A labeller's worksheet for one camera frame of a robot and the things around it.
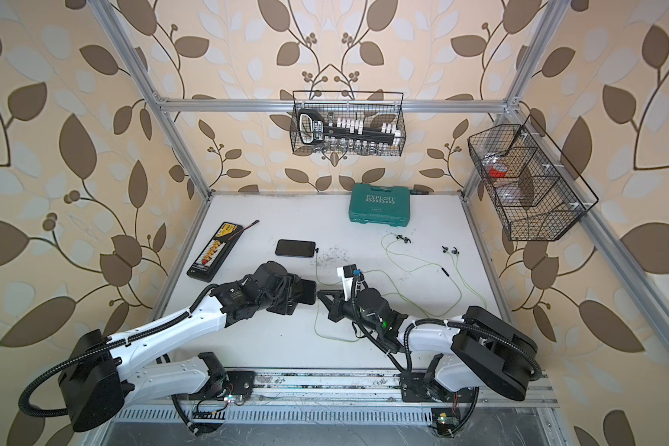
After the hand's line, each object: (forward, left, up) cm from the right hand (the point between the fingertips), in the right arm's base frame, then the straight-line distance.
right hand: (317, 295), depth 78 cm
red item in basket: (+28, -54, +19) cm, 63 cm away
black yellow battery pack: (+22, +38, -8) cm, 45 cm away
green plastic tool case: (+40, -26, -8) cm, 49 cm away
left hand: (+4, +4, +1) cm, 6 cm away
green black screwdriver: (+53, -42, -13) cm, 69 cm away
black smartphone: (+2, +4, -1) cm, 4 cm away
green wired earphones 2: (+20, -49, -14) cm, 54 cm away
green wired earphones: (+15, -32, -14) cm, 38 cm away
